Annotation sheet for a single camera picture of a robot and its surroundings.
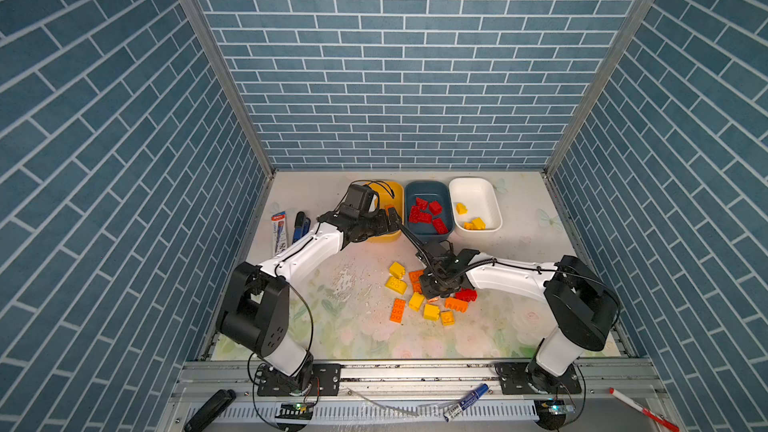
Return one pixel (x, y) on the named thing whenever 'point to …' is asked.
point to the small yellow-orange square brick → (448, 318)
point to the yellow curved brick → (398, 286)
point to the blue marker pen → (466, 402)
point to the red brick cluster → (466, 294)
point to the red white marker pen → (645, 410)
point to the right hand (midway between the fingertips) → (423, 285)
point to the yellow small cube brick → (416, 300)
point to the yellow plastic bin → (390, 195)
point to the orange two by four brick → (452, 303)
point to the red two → (421, 203)
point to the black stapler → (214, 404)
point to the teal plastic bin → (429, 208)
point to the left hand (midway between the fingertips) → (392, 223)
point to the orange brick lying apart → (397, 310)
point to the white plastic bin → (474, 206)
